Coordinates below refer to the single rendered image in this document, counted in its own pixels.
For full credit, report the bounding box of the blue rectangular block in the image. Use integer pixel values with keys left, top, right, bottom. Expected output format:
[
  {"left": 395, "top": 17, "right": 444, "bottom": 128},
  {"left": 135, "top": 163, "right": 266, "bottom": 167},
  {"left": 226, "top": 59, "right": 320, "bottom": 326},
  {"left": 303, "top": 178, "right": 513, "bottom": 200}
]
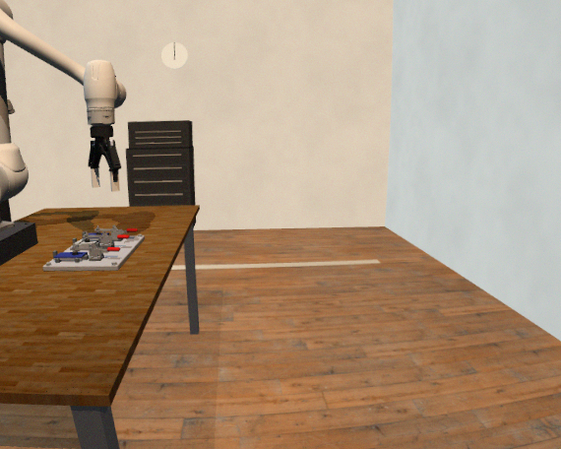
[{"left": 54, "top": 252, "right": 88, "bottom": 260}]

